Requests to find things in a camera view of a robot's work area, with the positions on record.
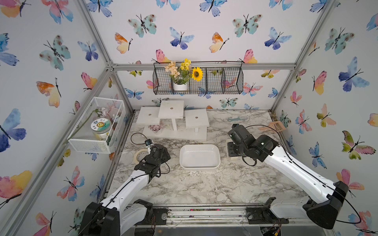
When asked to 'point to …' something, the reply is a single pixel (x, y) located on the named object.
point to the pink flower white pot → (155, 128)
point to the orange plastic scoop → (277, 125)
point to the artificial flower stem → (101, 112)
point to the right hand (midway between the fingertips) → (231, 147)
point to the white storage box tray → (199, 156)
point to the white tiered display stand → (177, 124)
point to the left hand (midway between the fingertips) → (163, 152)
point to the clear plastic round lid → (127, 158)
